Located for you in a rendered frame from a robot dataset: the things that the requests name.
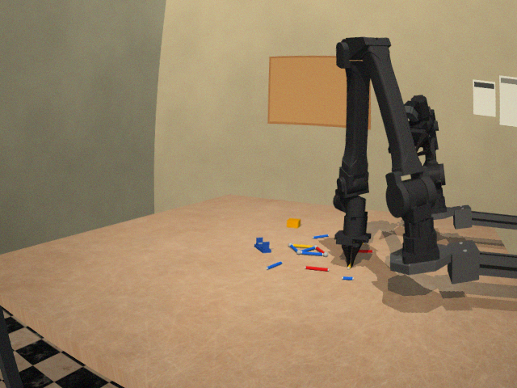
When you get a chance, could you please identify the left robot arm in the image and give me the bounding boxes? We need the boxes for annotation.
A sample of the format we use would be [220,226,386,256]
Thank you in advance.
[333,37,439,264]

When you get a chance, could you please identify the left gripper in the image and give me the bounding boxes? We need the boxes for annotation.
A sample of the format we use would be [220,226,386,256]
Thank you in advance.
[334,215,372,268]

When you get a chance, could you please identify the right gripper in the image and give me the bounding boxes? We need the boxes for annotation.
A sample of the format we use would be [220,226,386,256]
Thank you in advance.
[410,128,431,156]

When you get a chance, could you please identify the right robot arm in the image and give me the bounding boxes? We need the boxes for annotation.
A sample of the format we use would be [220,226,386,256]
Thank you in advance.
[404,95,447,214]

